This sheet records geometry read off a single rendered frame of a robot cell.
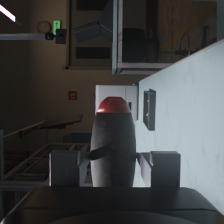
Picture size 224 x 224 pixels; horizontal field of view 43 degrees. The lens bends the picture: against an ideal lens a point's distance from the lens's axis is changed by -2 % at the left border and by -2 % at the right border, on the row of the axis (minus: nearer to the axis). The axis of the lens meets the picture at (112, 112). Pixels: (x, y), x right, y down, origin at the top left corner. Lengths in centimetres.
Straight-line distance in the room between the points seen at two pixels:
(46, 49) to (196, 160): 668
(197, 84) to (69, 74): 650
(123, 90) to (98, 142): 83
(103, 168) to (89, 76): 660
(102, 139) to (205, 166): 17
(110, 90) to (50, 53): 597
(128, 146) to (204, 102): 17
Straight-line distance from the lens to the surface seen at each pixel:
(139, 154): 16
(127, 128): 16
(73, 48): 693
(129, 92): 99
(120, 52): 164
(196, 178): 35
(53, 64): 688
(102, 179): 16
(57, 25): 696
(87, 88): 674
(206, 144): 31
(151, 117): 63
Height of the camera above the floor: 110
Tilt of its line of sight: level
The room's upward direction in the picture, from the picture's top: 89 degrees counter-clockwise
